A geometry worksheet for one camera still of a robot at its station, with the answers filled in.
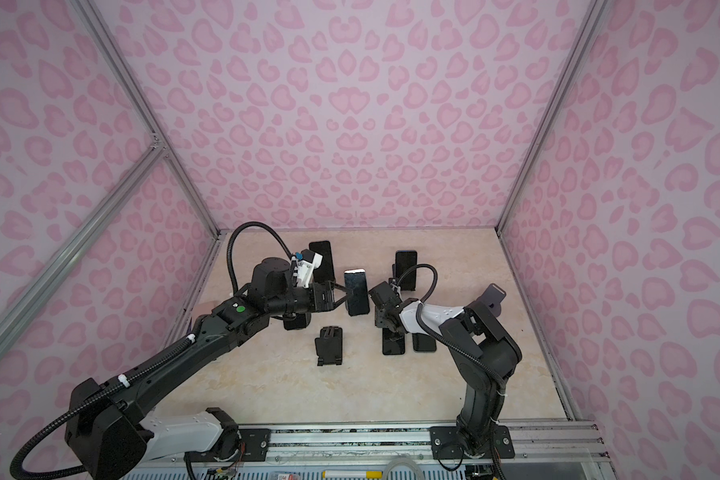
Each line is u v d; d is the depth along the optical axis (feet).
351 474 2.27
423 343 2.92
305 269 2.27
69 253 2.09
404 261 3.08
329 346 2.70
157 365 1.45
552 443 2.46
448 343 1.56
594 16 2.27
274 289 1.90
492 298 3.04
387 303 2.46
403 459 2.36
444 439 2.41
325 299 2.10
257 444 2.40
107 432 1.24
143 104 2.76
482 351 1.57
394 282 2.82
